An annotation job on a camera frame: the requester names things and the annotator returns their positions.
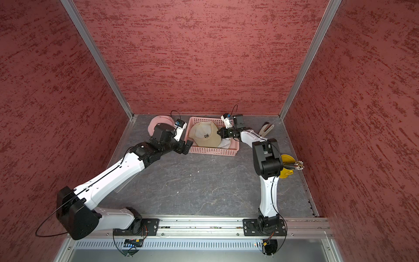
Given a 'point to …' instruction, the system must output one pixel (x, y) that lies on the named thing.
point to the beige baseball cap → (205, 134)
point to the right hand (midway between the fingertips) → (219, 133)
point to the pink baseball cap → (159, 119)
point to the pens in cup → (297, 165)
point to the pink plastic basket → (233, 148)
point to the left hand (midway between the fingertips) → (183, 141)
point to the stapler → (265, 129)
